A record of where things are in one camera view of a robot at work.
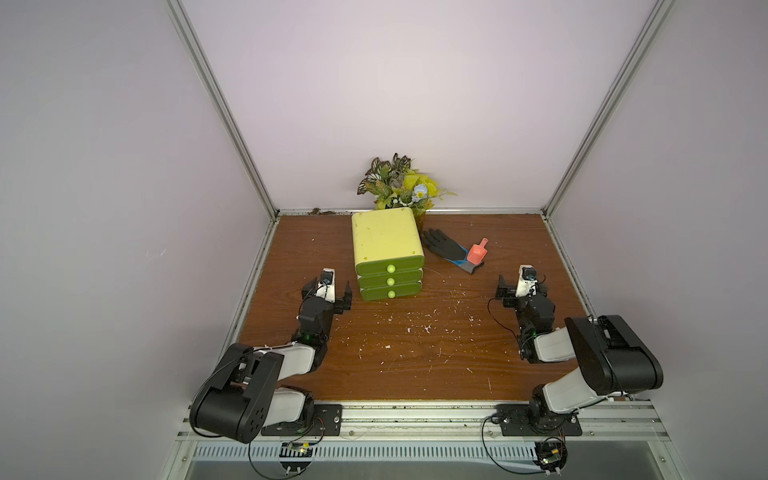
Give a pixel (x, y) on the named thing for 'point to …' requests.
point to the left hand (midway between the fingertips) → (335, 279)
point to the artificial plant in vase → (400, 186)
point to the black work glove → (451, 251)
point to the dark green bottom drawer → (390, 291)
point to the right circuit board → (551, 456)
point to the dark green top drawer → (390, 266)
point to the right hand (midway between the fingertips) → (522, 272)
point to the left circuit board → (296, 457)
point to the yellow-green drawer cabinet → (388, 252)
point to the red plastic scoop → (478, 252)
